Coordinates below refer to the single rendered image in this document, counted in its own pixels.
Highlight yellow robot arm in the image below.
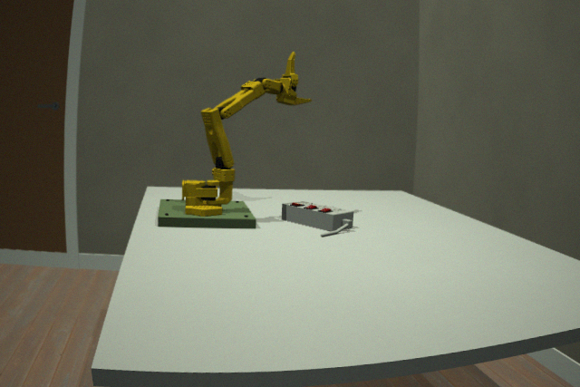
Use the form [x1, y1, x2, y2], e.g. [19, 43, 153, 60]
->
[184, 78, 283, 217]

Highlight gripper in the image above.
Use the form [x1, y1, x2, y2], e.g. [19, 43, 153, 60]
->
[276, 52, 312, 105]

